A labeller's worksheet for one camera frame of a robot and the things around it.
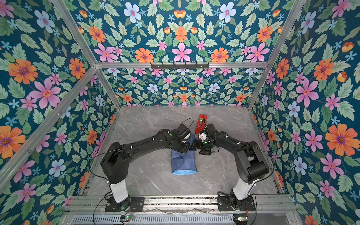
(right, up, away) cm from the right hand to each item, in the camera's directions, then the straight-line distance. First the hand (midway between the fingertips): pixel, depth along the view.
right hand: (194, 150), depth 89 cm
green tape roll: (+5, +19, +13) cm, 24 cm away
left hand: (-3, +3, -6) cm, 7 cm away
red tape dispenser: (+6, +17, +12) cm, 21 cm away
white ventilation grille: (-22, -31, -19) cm, 42 cm away
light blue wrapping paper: (-7, -6, -9) cm, 13 cm away
